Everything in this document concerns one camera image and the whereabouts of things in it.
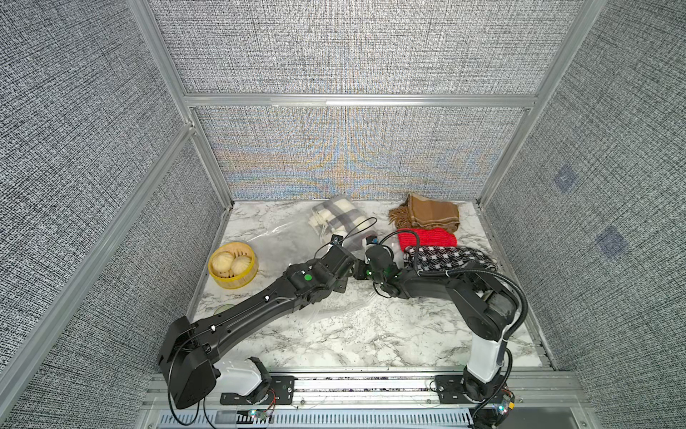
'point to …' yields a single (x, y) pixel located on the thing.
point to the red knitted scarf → (428, 237)
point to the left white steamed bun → (222, 262)
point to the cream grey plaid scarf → (338, 215)
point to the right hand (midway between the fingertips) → (351, 257)
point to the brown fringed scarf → (419, 213)
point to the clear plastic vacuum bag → (292, 243)
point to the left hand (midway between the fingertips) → (342, 270)
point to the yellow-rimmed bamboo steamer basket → (232, 281)
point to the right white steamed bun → (240, 264)
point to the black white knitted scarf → (438, 257)
